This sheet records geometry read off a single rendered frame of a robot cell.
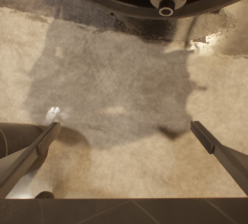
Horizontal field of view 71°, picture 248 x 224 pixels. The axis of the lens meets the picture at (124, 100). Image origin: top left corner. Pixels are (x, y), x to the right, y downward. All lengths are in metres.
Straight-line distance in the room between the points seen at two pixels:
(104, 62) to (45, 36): 0.40
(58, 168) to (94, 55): 0.64
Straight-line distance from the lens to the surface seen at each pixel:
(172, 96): 0.93
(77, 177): 1.02
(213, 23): 1.09
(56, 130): 0.17
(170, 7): 0.60
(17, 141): 0.86
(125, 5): 0.70
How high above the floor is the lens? 0.91
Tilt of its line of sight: 80 degrees down
